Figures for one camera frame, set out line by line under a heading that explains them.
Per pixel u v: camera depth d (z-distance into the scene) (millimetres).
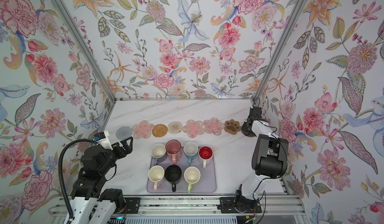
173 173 823
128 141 701
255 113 771
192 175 834
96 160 528
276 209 738
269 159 491
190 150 885
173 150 903
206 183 798
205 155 904
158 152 890
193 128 1047
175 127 1041
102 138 625
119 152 641
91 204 490
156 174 809
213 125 1061
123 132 1010
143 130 1037
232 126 1053
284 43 875
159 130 1034
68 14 770
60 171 468
